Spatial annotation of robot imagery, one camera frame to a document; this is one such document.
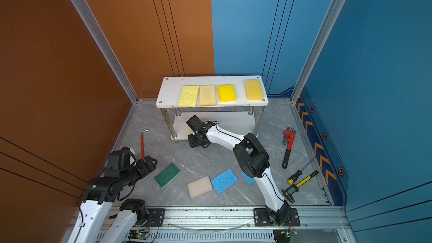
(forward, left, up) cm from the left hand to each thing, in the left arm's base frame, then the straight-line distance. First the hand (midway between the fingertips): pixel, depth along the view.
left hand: (152, 163), depth 76 cm
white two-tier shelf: (+19, -38, +20) cm, 46 cm away
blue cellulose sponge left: (-3, -33, -12) cm, 36 cm away
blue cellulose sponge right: (-3, -46, -12) cm, 47 cm away
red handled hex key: (+17, +15, -13) cm, 26 cm away
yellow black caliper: (-6, -68, -13) cm, 69 cm away
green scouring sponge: (-1, -4, -13) cm, 13 cm away
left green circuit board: (-26, +3, -14) cm, 30 cm away
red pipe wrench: (+23, -72, -12) cm, 76 cm away
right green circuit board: (-24, -60, -13) cm, 66 cm away
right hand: (+16, -15, -10) cm, 25 cm away
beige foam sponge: (-6, -21, -14) cm, 26 cm away
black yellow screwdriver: (+1, -71, -12) cm, 72 cm away
